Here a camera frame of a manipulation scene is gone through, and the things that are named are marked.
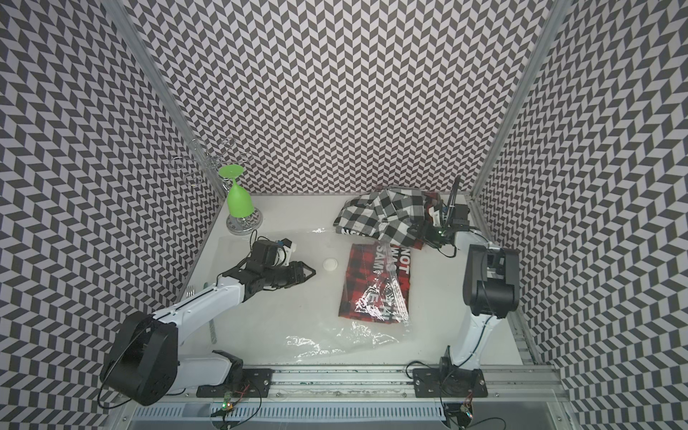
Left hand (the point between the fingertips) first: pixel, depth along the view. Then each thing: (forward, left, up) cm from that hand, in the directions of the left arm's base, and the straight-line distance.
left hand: (310, 276), depth 85 cm
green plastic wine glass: (+20, +23, +14) cm, 34 cm away
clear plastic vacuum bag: (-11, +2, -10) cm, 14 cm away
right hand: (+17, -36, -1) cm, 40 cm away
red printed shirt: (-2, -21, -1) cm, 21 cm away
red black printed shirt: (+32, -45, +2) cm, 55 cm away
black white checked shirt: (+25, -26, +3) cm, 36 cm away
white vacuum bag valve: (+9, -5, -8) cm, 13 cm away
